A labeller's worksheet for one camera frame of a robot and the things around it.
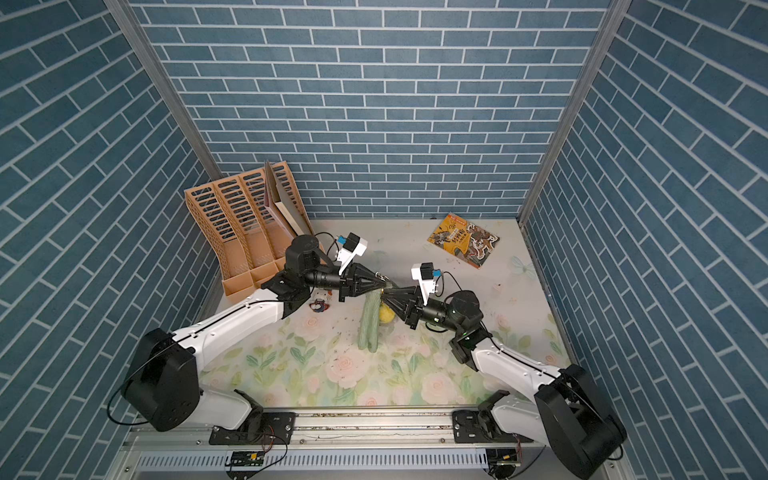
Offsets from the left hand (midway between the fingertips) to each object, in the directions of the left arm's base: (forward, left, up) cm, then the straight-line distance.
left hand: (388, 289), depth 68 cm
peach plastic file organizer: (+42, +52, -19) cm, 69 cm away
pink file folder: (+26, +34, 0) cm, 43 cm away
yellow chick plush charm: (-1, 0, -11) cm, 11 cm away
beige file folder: (+31, +34, +1) cm, 46 cm away
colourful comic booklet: (+37, -28, -25) cm, 53 cm away
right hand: (-1, 0, -3) cm, 3 cm away
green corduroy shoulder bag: (-8, +4, -6) cm, 11 cm away
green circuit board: (-29, +34, -31) cm, 54 cm away
